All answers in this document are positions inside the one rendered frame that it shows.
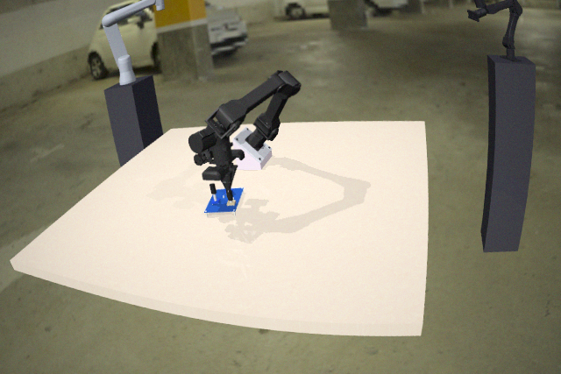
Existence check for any blue circuit board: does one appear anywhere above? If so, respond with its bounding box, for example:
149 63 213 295
204 183 244 217

